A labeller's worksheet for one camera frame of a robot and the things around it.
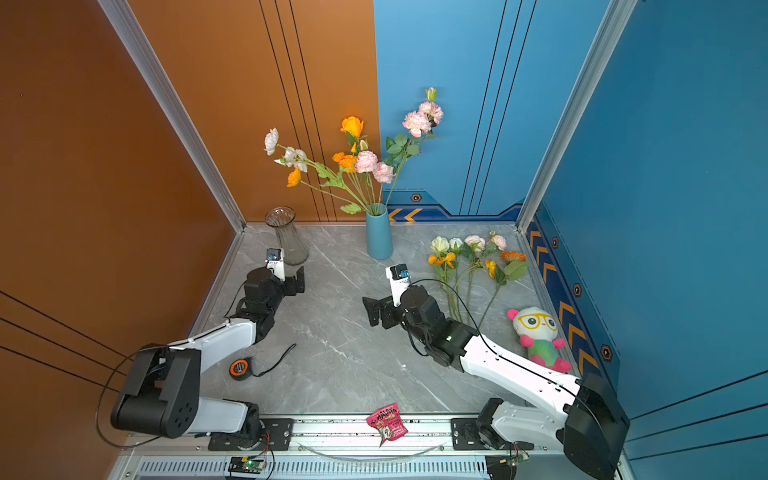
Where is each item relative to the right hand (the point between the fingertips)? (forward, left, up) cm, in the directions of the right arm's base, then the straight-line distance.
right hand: (376, 295), depth 75 cm
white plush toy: (-3, -46, -16) cm, 48 cm away
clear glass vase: (+28, +31, -6) cm, 42 cm away
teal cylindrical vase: (+30, +1, -11) cm, 32 cm away
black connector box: (-34, -29, -23) cm, 50 cm away
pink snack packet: (-25, -3, -20) cm, 32 cm away
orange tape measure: (-12, +38, -17) cm, 44 cm away
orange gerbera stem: (+22, -46, -18) cm, 54 cm away
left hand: (+15, +28, -6) cm, 33 cm away
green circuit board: (-33, +29, -22) cm, 49 cm away
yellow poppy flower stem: (+21, -39, -19) cm, 48 cm away
